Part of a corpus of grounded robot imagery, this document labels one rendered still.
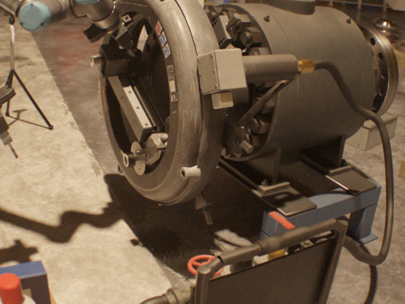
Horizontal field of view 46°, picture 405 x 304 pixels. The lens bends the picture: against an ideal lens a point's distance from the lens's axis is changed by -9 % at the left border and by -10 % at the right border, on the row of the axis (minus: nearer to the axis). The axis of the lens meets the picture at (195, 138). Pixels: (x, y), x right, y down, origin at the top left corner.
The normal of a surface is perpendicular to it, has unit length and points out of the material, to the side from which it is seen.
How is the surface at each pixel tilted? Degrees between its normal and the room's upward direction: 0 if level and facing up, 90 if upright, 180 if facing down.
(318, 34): 42
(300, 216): 90
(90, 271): 0
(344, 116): 106
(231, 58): 67
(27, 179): 0
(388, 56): 57
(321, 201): 0
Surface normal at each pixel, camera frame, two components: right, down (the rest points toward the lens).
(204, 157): 0.46, 0.54
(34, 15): -0.11, 0.41
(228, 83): 0.48, -0.03
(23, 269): 0.10, -0.89
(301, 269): 0.49, 0.36
